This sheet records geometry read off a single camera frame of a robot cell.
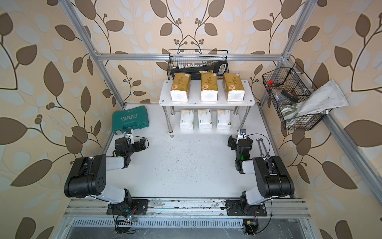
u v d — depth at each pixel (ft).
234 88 2.28
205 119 3.16
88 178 1.53
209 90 2.27
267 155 3.00
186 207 2.47
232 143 2.77
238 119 3.43
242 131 2.64
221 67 2.73
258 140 3.24
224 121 3.10
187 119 3.19
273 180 1.46
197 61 3.02
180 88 2.32
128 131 2.74
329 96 1.92
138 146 2.83
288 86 2.78
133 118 3.46
